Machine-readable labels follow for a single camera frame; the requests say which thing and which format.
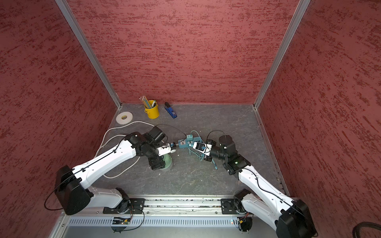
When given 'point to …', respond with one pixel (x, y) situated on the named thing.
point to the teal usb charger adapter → (189, 138)
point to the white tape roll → (124, 117)
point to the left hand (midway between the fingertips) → (158, 160)
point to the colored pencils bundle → (145, 100)
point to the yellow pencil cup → (153, 112)
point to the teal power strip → (183, 143)
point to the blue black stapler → (169, 109)
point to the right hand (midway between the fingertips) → (196, 146)
